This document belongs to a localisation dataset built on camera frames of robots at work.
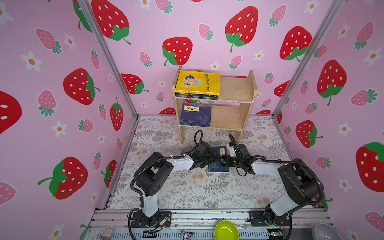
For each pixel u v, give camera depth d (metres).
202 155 0.73
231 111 0.93
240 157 0.73
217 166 0.92
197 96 0.69
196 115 0.88
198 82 0.70
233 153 0.82
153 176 0.48
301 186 0.46
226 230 0.70
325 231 0.67
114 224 0.73
